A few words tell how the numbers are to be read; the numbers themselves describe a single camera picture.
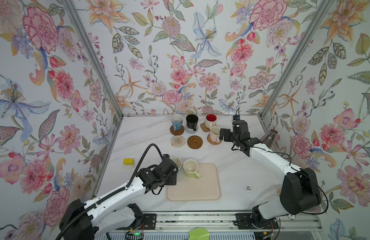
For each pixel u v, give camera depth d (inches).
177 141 41.0
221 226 29.0
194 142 41.1
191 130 42.6
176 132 43.1
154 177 22.5
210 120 42.5
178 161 34.8
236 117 30.7
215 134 37.7
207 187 33.3
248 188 33.1
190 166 34.9
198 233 27.9
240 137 26.4
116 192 18.4
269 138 34.8
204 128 44.7
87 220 15.7
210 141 41.0
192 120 41.4
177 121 40.8
